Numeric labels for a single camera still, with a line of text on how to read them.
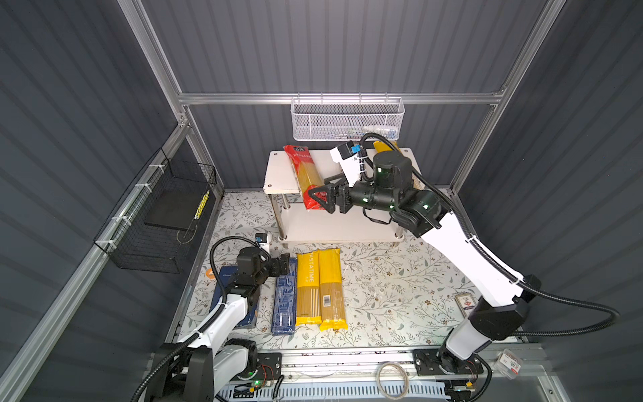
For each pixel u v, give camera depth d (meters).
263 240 0.75
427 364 0.73
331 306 0.83
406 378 0.70
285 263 0.79
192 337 0.44
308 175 0.72
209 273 0.94
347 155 0.51
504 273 0.41
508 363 0.72
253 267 0.67
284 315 0.81
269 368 0.72
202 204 0.79
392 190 0.46
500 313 0.43
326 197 0.53
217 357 0.56
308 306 0.83
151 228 0.72
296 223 0.99
